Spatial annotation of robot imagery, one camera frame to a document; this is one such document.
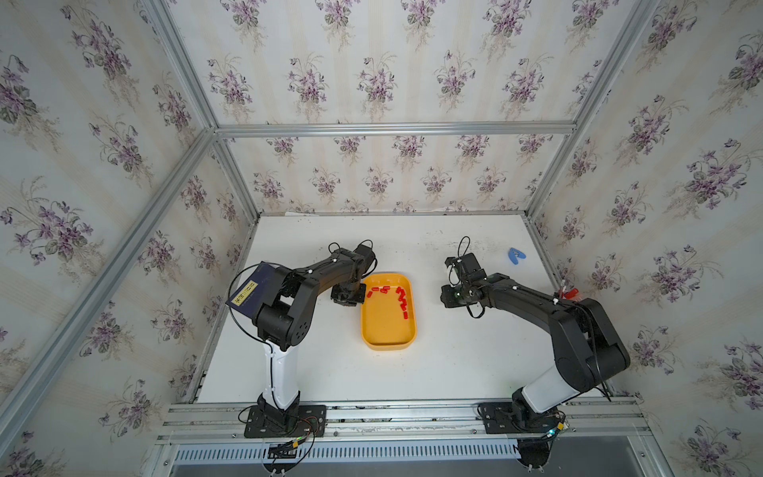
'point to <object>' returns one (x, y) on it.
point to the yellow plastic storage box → (388, 312)
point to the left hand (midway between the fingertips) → (352, 305)
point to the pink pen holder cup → (570, 294)
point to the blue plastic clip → (514, 253)
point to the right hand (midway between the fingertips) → (448, 297)
